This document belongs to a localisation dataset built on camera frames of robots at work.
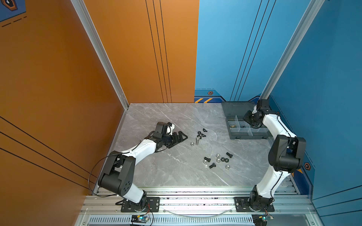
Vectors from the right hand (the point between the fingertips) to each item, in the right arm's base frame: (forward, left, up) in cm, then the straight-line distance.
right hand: (243, 118), depth 96 cm
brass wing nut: (+2, +4, -11) cm, 12 cm away
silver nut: (-26, +28, -11) cm, 40 cm away
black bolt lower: (-28, +23, -12) cm, 39 cm away
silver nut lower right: (-29, +14, -13) cm, 34 cm away
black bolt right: (-21, +11, -13) cm, 27 cm away
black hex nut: (-4, +30, -11) cm, 32 cm away
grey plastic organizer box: (-2, +2, -9) cm, 9 cm away
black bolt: (-24, +25, -12) cm, 37 cm away
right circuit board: (-55, +2, -14) cm, 57 cm away
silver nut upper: (-21, +19, -12) cm, 31 cm away
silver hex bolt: (-11, +32, -11) cm, 35 cm away
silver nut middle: (-25, +19, -12) cm, 33 cm away
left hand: (-15, +41, -2) cm, 44 cm away
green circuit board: (-55, +63, -13) cm, 85 cm away
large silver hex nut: (-13, +35, -12) cm, 39 cm away
